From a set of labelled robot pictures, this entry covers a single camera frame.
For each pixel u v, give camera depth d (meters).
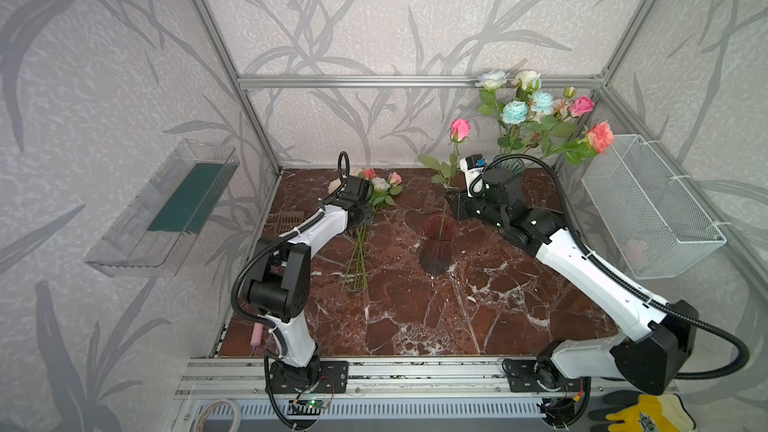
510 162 0.62
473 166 0.64
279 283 0.48
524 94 0.85
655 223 0.63
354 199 0.74
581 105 0.77
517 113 0.82
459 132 0.72
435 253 0.93
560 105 0.84
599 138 0.71
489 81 0.84
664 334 0.39
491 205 0.57
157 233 0.64
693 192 0.65
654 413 0.67
